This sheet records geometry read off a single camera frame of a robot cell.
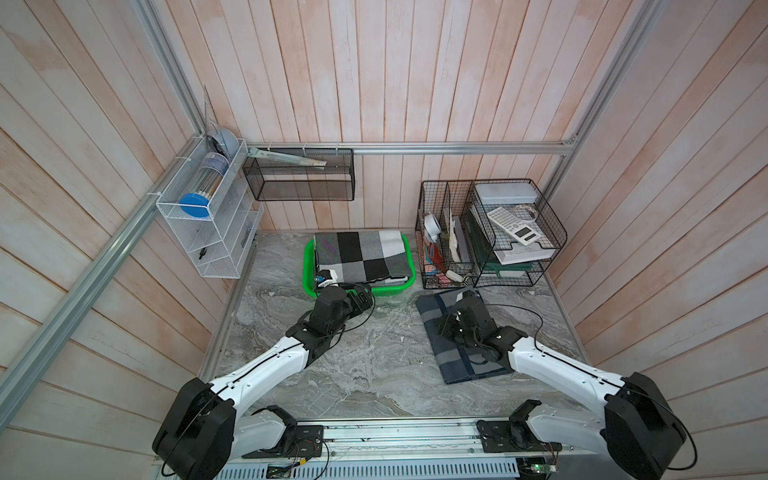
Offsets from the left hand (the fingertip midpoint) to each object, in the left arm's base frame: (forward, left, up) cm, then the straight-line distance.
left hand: (361, 296), depth 84 cm
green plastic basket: (+13, +18, -6) cm, 23 cm away
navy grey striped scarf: (-14, -27, -12) cm, 33 cm away
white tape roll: (+34, -25, -6) cm, 43 cm away
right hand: (-4, -22, -7) cm, 24 cm away
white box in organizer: (+37, -50, +8) cm, 63 cm away
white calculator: (+21, -48, +7) cm, 53 cm away
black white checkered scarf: (+18, 0, -3) cm, 18 cm away
